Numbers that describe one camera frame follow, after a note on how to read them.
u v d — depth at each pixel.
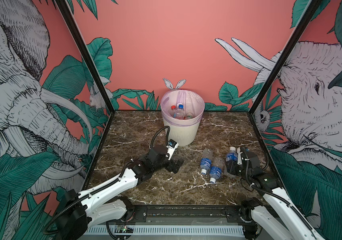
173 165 0.67
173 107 0.98
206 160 0.88
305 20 0.73
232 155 0.79
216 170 0.84
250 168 0.58
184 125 0.80
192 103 0.96
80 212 0.39
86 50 0.86
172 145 0.67
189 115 0.98
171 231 0.70
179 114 0.95
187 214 0.75
